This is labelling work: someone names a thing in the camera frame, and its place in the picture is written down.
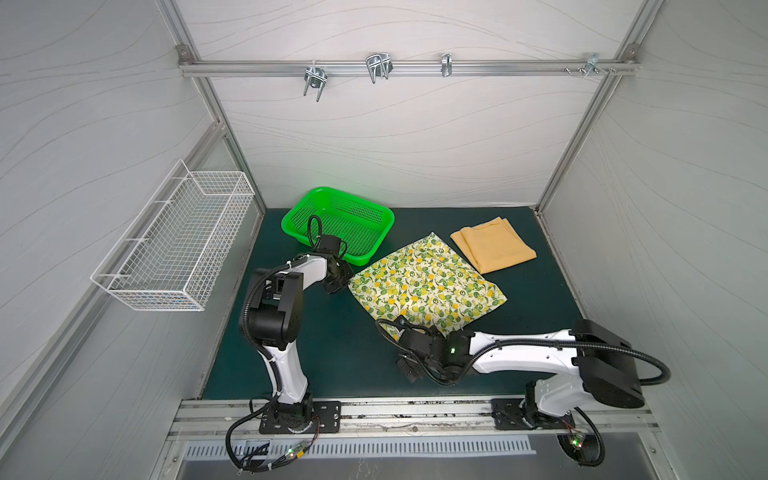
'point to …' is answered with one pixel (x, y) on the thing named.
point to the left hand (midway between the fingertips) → (356, 275)
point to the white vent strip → (267, 452)
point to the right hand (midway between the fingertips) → (415, 342)
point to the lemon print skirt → (427, 280)
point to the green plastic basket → (360, 225)
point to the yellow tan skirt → (493, 245)
